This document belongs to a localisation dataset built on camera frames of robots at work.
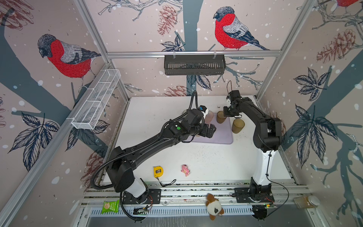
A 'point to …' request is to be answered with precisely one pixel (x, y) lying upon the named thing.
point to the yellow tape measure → (158, 171)
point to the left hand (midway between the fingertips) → (210, 127)
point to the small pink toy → (185, 169)
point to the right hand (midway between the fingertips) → (226, 114)
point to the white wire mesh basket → (88, 116)
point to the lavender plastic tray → (222, 135)
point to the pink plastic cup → (209, 117)
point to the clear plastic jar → (306, 202)
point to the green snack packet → (110, 206)
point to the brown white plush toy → (214, 206)
